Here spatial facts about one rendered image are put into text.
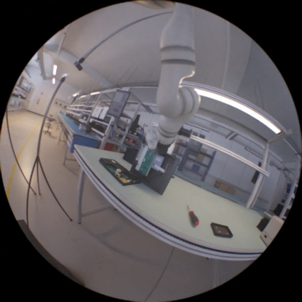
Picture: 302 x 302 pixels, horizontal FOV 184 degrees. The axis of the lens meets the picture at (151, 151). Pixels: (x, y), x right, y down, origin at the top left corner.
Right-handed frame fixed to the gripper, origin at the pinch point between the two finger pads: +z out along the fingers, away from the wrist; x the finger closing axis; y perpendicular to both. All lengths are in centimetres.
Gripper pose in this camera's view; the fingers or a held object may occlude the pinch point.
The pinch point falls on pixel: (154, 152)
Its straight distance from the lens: 51.2
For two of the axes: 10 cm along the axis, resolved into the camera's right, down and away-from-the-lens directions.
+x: -2.8, -9.1, 3.2
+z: -0.7, 3.5, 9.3
